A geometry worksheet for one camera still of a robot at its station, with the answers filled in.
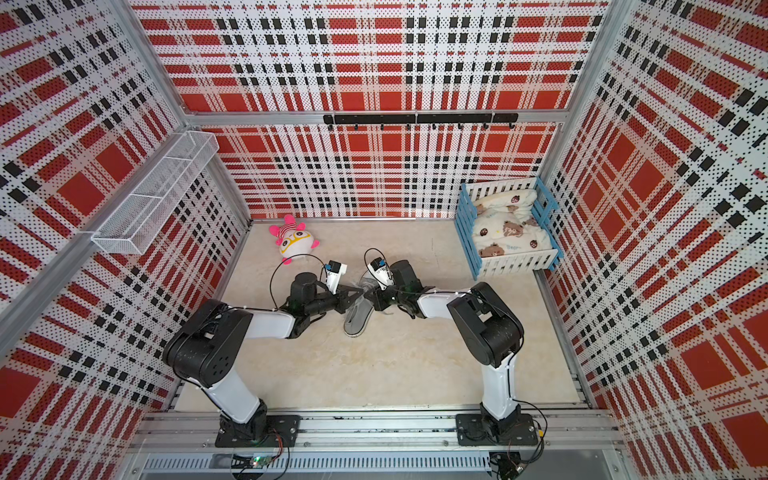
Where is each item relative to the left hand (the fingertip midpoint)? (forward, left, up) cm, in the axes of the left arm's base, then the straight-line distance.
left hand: (366, 290), depth 91 cm
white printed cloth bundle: (+25, -48, +3) cm, 54 cm away
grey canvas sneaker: (-8, +2, -3) cm, 9 cm away
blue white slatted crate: (+31, -63, +4) cm, 70 cm away
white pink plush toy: (+21, +28, 0) cm, 35 cm away
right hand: (0, -1, -2) cm, 3 cm away
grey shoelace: (+5, 0, -3) cm, 6 cm away
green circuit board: (-43, +24, -6) cm, 50 cm away
